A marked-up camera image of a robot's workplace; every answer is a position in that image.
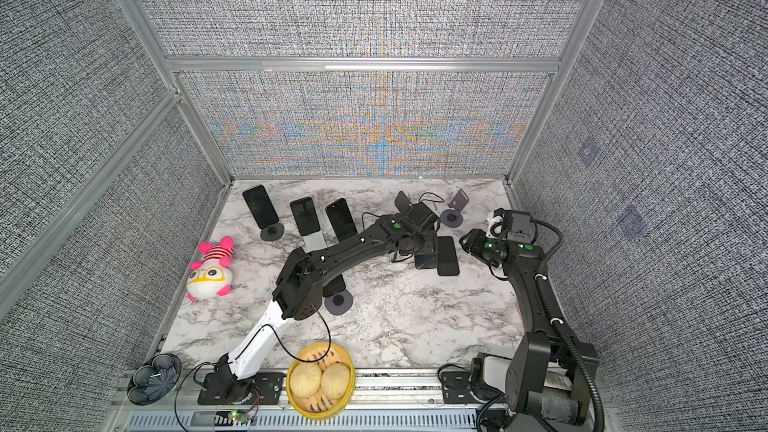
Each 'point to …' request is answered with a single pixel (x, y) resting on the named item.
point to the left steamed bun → (305, 379)
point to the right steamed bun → (335, 380)
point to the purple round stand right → (454, 217)
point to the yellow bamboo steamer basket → (320, 390)
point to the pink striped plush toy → (213, 275)
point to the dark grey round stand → (272, 232)
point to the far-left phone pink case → (260, 206)
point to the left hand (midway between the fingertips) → (432, 246)
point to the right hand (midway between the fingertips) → (469, 240)
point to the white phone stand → (313, 242)
